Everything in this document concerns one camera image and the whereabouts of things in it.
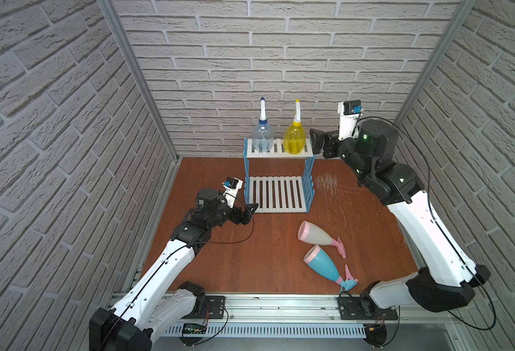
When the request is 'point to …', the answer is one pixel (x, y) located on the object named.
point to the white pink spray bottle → (312, 233)
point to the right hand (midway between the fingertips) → (318, 127)
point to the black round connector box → (376, 334)
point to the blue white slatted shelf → (276, 181)
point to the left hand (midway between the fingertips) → (245, 193)
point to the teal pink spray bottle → (317, 258)
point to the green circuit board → (194, 328)
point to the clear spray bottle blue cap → (262, 137)
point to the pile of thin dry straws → (333, 190)
